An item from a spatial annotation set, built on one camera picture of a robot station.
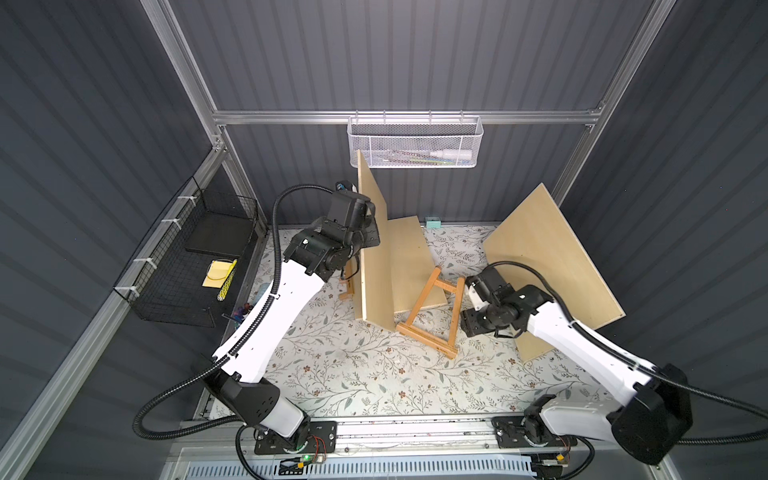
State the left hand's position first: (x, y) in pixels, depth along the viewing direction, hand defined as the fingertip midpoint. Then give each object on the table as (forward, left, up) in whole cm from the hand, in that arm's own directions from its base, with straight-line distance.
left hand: (373, 226), depth 69 cm
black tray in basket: (+8, +43, -10) cm, 45 cm away
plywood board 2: (+11, -11, -29) cm, 33 cm away
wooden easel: (-10, -9, -33) cm, 35 cm away
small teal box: (+38, -22, -36) cm, 56 cm away
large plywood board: (+9, -46, -13) cm, 49 cm away
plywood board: (-11, 0, -20) cm, 22 cm away
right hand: (-12, -27, -25) cm, 39 cm away
